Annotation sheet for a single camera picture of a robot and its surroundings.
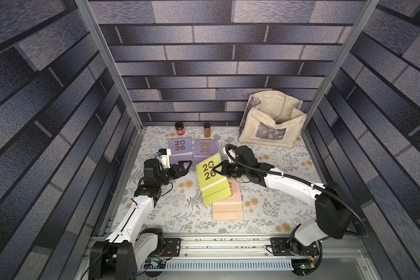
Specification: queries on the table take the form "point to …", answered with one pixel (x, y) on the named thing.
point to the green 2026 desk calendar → (213, 185)
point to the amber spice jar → (207, 129)
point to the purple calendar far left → (181, 150)
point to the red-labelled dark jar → (180, 129)
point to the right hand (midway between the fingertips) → (211, 167)
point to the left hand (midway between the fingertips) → (186, 163)
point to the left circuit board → (154, 263)
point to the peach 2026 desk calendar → (231, 207)
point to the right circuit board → (301, 266)
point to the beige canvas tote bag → (271, 118)
